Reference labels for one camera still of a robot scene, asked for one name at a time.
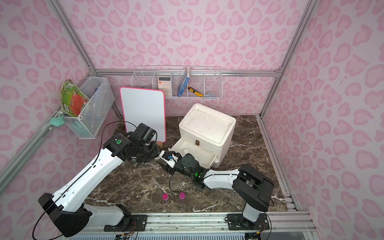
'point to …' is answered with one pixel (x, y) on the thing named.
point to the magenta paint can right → (182, 195)
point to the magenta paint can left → (165, 196)
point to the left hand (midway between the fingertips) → (159, 151)
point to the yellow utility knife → (195, 92)
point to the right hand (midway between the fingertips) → (160, 157)
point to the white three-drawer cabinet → (205, 133)
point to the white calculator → (164, 84)
